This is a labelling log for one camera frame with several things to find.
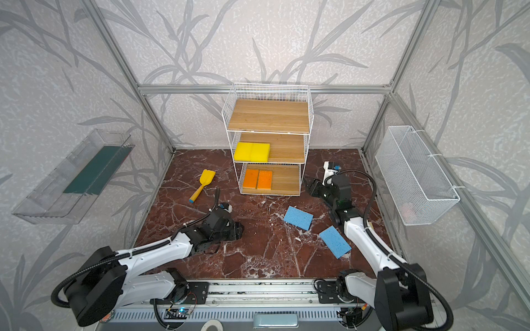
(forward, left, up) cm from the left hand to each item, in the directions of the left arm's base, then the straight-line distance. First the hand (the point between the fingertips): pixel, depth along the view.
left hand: (242, 223), depth 87 cm
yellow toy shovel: (+27, +23, -6) cm, 36 cm away
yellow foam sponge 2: (+21, -7, +22) cm, 31 cm away
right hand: (+15, -28, +17) cm, 36 cm away
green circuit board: (-31, +21, -6) cm, 38 cm away
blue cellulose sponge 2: (-7, -39, -2) cm, 40 cm away
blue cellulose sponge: (+4, -25, -3) cm, 25 cm away
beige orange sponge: (+24, -8, -2) cm, 26 cm away
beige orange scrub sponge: (+24, -1, -2) cm, 24 cm away
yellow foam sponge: (+21, -1, +22) cm, 31 cm away
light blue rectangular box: (-33, -15, +2) cm, 36 cm away
